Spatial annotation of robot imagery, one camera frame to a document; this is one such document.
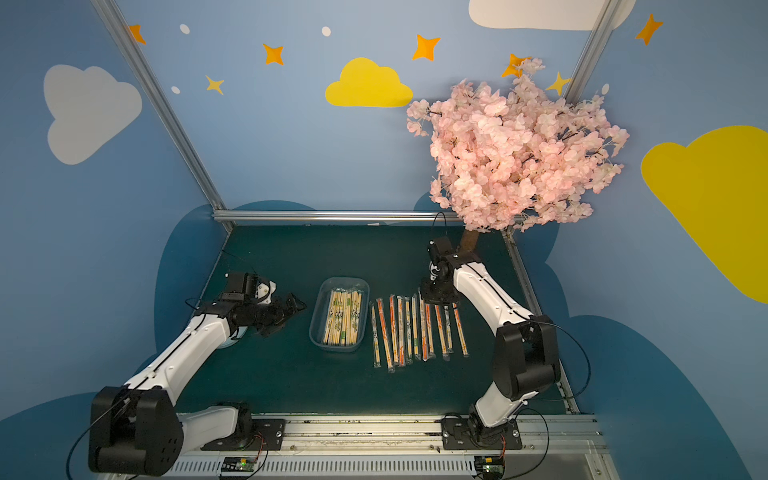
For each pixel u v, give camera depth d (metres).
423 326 0.95
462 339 0.92
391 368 0.86
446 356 0.88
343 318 0.95
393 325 0.95
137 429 0.40
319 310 0.93
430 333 0.93
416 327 0.94
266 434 0.74
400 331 0.93
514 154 0.61
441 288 0.75
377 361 0.86
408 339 0.91
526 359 0.45
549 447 0.73
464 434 0.75
